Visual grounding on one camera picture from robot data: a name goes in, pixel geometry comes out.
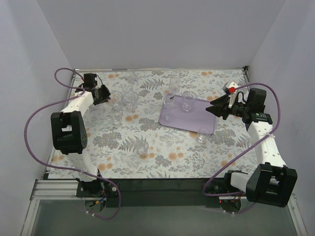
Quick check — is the small clear shot glass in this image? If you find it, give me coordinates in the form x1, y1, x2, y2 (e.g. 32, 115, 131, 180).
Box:
197, 127, 210, 143

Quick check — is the small clear tumbler front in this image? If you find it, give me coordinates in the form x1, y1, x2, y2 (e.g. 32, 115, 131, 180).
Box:
136, 140, 149, 157

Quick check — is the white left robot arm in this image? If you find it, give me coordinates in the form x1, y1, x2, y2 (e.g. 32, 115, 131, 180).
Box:
51, 73, 111, 182

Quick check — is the tall clear highball glass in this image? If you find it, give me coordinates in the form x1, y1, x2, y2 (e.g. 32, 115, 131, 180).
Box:
169, 71, 181, 94

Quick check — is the lavender plastic tray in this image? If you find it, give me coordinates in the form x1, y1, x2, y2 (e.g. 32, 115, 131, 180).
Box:
158, 95, 217, 134

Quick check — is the clear wine glass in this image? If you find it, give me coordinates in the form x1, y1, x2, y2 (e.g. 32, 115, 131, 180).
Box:
181, 90, 197, 112

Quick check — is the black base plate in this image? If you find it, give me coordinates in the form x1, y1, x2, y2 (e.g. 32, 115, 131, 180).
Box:
76, 179, 247, 208

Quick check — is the tall clear champagne flute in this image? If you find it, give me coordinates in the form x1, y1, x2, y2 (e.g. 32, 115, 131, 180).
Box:
163, 88, 175, 121

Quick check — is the small clear glass lying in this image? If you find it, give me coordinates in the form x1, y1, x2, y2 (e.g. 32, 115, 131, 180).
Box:
126, 71, 138, 84

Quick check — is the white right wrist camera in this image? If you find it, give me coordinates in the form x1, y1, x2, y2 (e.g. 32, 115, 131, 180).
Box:
222, 82, 239, 108

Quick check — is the clear faceted tumbler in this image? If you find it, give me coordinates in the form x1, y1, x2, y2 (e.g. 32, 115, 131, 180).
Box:
124, 91, 138, 112
109, 91, 123, 112

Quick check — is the aluminium frame rail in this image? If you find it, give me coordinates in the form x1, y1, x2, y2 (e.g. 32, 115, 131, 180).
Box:
31, 178, 84, 201

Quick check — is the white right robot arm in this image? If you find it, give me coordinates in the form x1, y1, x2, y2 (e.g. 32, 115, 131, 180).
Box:
206, 87, 297, 207

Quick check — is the small clear glass left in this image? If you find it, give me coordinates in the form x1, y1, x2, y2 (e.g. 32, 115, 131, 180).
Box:
111, 112, 123, 126

